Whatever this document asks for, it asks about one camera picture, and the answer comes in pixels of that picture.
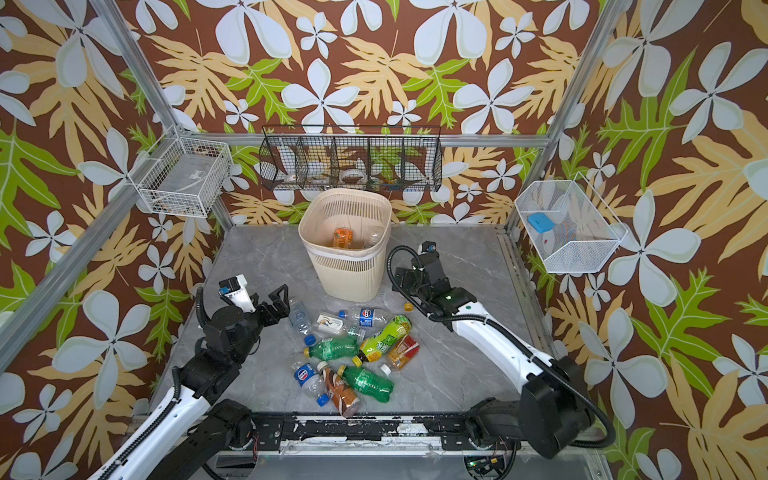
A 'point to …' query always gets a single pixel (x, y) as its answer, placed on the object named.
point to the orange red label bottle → (405, 349)
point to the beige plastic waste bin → (357, 274)
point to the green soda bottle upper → (335, 348)
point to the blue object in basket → (541, 222)
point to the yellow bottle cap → (408, 307)
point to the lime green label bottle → (397, 329)
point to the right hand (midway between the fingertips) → (406, 273)
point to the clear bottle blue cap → (299, 319)
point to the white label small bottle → (327, 325)
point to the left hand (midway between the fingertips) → (271, 288)
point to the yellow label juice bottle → (343, 236)
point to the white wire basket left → (182, 176)
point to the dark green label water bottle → (372, 235)
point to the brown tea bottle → (346, 398)
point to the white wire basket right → (568, 225)
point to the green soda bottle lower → (366, 382)
